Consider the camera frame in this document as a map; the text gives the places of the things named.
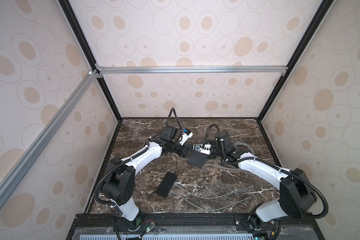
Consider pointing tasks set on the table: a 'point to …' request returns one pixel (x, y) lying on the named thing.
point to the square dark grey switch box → (197, 158)
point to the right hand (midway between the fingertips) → (203, 143)
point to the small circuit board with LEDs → (152, 225)
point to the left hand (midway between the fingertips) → (193, 148)
